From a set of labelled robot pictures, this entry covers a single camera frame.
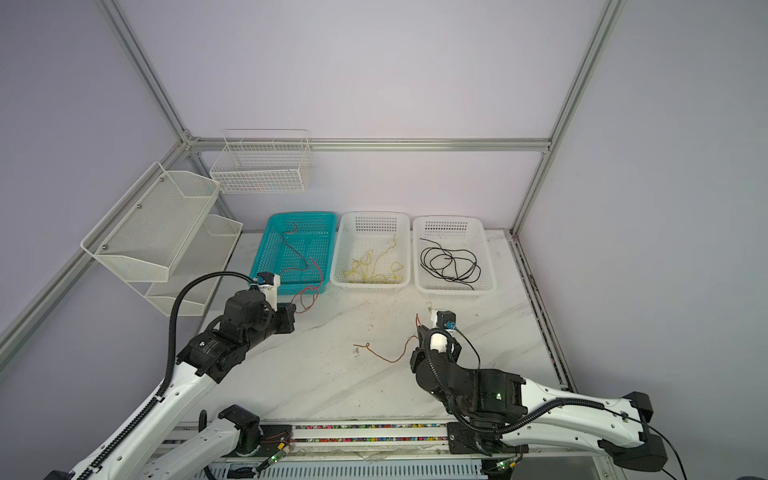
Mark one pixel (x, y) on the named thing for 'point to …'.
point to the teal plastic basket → (299, 247)
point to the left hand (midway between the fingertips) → (292, 309)
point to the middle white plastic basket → (360, 231)
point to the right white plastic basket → (453, 232)
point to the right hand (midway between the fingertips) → (414, 331)
